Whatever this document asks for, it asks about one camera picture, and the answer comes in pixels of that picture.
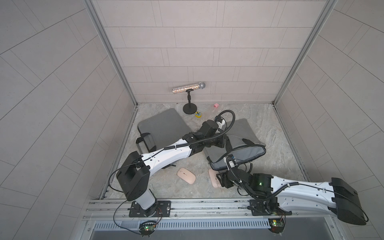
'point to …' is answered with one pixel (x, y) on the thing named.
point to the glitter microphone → (201, 85)
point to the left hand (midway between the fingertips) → (230, 137)
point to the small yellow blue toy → (198, 114)
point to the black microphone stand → (189, 108)
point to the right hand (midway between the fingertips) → (220, 177)
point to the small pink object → (216, 105)
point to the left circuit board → (146, 228)
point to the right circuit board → (277, 225)
